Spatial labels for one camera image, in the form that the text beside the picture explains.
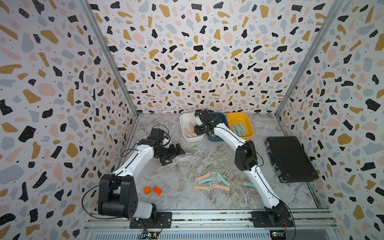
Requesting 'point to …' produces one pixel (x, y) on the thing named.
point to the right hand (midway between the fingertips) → (196, 129)
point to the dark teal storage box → (222, 117)
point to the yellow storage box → (234, 118)
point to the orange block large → (157, 190)
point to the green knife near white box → (191, 150)
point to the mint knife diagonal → (223, 179)
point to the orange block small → (147, 190)
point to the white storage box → (185, 118)
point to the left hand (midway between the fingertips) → (180, 155)
